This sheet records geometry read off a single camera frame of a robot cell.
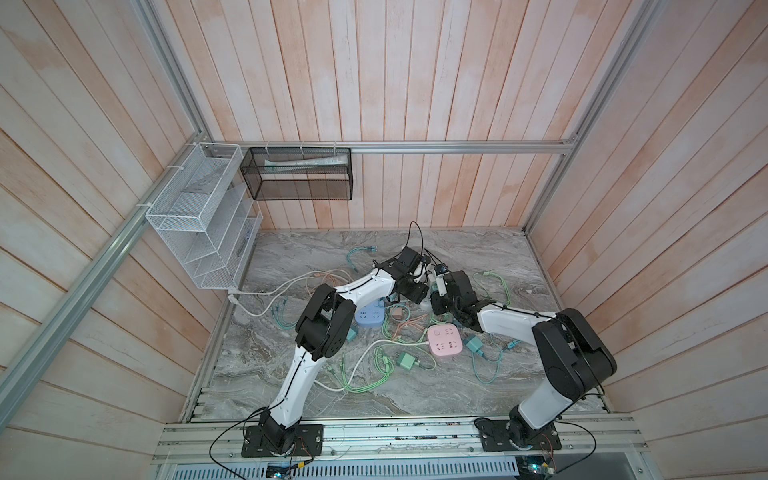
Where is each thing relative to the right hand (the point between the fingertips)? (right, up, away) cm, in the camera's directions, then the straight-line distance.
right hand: (435, 291), depth 96 cm
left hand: (-6, -1, +2) cm, 6 cm away
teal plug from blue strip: (-28, -13, -6) cm, 31 cm away
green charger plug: (-10, -19, -12) cm, 24 cm away
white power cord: (-69, -3, +4) cm, 69 cm away
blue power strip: (-21, -7, -4) cm, 22 cm away
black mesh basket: (-47, +41, +7) cm, 63 cm away
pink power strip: (+1, -13, -8) cm, 16 cm away
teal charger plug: (+10, -15, -9) cm, 20 cm away
